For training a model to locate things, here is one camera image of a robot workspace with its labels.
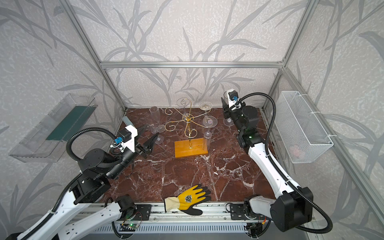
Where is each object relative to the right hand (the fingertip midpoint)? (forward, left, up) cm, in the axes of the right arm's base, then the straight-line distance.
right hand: (229, 91), depth 71 cm
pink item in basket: (-21, -33, -21) cm, 44 cm away
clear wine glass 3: (-1, +43, -41) cm, 59 cm away
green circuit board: (-50, +48, -41) cm, 80 cm away
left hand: (-22, +31, +2) cm, 38 cm away
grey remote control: (+14, +70, -39) cm, 81 cm away
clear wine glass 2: (+8, +44, -22) cm, 49 cm away
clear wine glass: (-2, -2, -21) cm, 21 cm away
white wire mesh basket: (-22, -29, -7) cm, 37 cm away
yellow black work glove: (-40, +22, -37) cm, 59 cm away
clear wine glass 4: (+1, +23, -7) cm, 24 cm away
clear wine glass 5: (-12, +10, -8) cm, 17 cm away
